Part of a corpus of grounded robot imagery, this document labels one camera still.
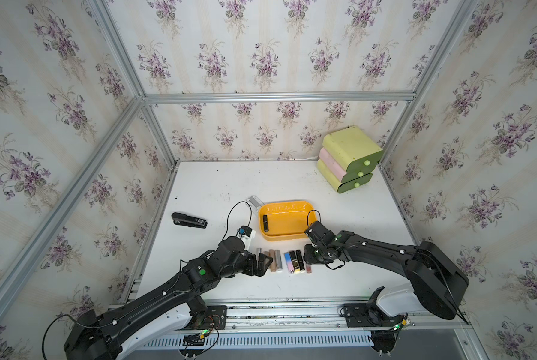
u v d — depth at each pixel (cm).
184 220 94
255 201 104
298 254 86
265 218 96
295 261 84
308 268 83
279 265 84
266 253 87
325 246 66
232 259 60
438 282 43
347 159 92
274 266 84
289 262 85
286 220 97
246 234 69
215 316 73
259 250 88
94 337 44
